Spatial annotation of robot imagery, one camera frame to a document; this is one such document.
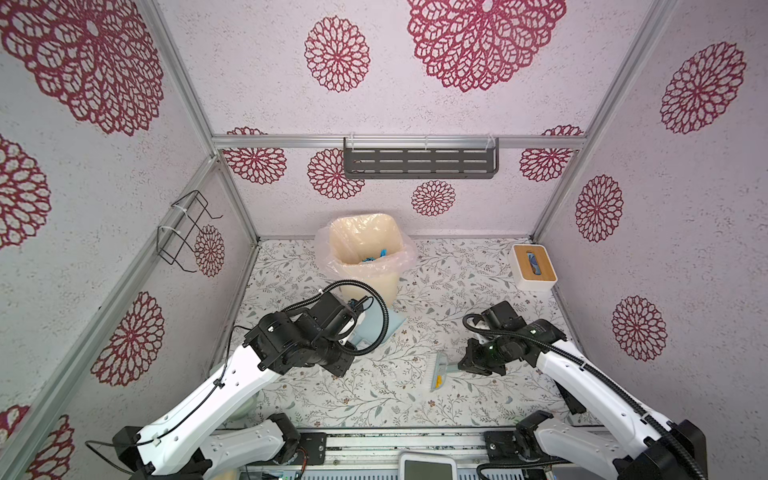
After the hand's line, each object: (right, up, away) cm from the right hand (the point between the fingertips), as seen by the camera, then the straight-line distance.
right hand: (458, 362), depth 76 cm
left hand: (-28, +3, -9) cm, 29 cm away
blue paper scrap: (-19, +29, +21) cm, 40 cm away
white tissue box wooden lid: (+35, +24, +32) cm, 53 cm away
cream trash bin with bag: (-25, +30, +17) cm, 43 cm away
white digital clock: (-9, -21, -8) cm, 24 cm away
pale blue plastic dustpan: (-22, +8, +6) cm, 24 cm away
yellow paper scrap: (-4, -8, +7) cm, 11 cm away
